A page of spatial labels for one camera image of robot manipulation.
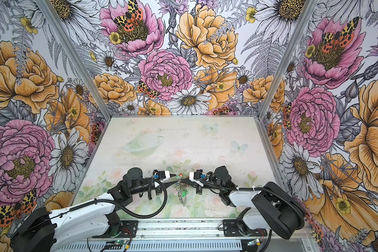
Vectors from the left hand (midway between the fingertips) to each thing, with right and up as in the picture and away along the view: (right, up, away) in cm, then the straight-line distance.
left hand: (174, 179), depth 76 cm
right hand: (+4, -1, -1) cm, 4 cm away
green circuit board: (-24, -26, -5) cm, 36 cm away
